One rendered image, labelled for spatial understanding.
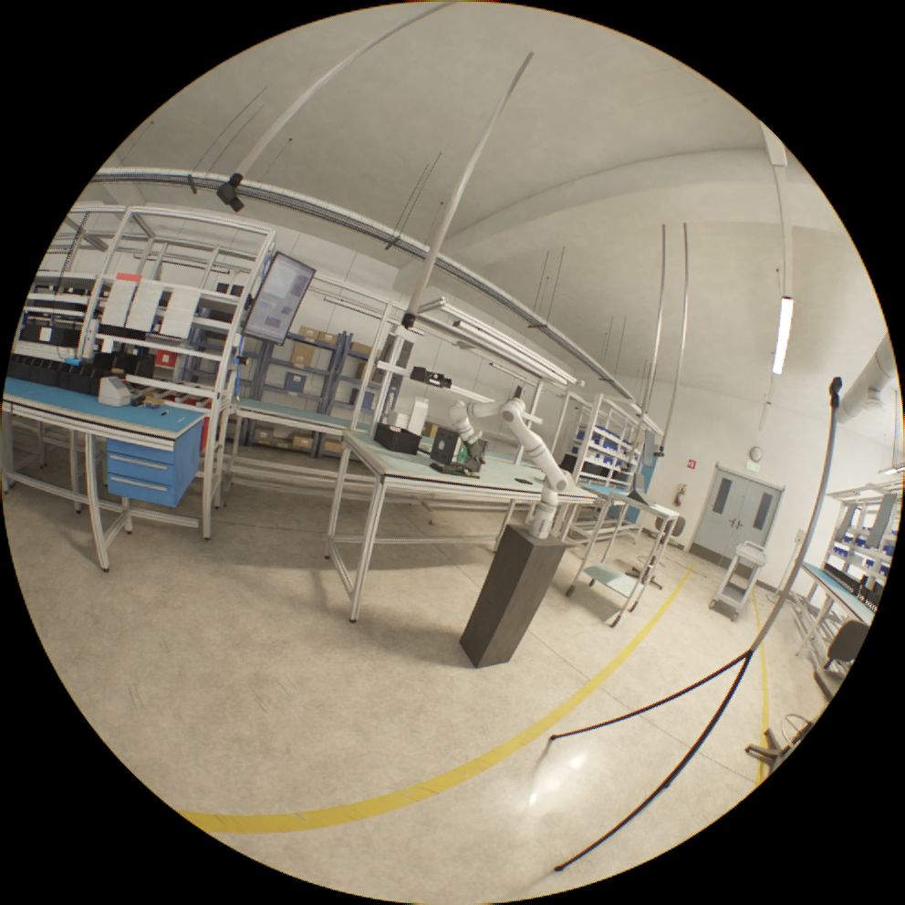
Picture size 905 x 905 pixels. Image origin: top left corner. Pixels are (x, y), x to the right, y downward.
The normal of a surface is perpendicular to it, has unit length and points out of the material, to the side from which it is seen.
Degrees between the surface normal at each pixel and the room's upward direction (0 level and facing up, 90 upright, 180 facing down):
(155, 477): 90
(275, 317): 101
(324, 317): 90
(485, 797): 0
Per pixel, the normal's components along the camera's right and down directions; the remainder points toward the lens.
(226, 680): 0.28, -0.95
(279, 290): 0.76, 0.48
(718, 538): -0.80, -0.16
